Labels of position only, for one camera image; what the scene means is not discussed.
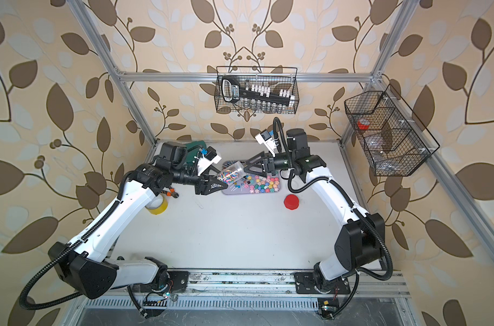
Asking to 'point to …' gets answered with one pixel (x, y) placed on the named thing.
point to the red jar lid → (291, 202)
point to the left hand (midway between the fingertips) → (221, 177)
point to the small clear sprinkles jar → (232, 174)
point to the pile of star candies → (258, 184)
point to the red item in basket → (362, 126)
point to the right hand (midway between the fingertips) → (246, 167)
